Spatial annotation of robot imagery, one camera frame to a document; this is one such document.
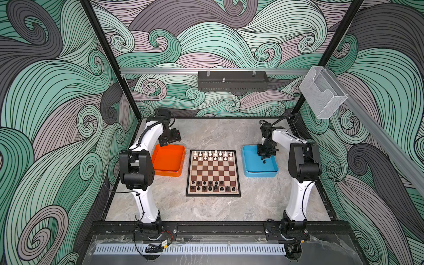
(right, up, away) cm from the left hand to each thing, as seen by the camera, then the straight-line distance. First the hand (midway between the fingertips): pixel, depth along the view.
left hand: (174, 139), depth 92 cm
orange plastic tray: (-4, -13, +1) cm, 13 cm away
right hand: (+53, -11, +6) cm, 55 cm away
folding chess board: (+22, -19, -2) cm, 30 cm away
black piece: (+53, -14, +3) cm, 55 cm away
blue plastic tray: (+47, -16, +3) cm, 49 cm away
